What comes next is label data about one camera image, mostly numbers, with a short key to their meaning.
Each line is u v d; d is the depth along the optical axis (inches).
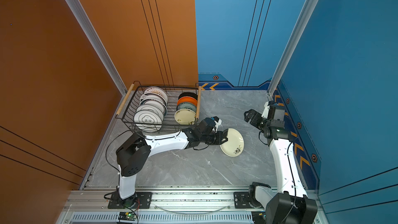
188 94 40.0
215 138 29.1
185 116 38.0
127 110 35.9
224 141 31.3
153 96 38.9
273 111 23.2
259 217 27.5
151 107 36.9
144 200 28.8
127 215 27.9
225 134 32.6
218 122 31.6
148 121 37.0
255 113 27.7
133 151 20.8
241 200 28.6
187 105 38.1
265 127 22.6
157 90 40.4
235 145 32.6
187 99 38.9
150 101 37.4
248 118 28.0
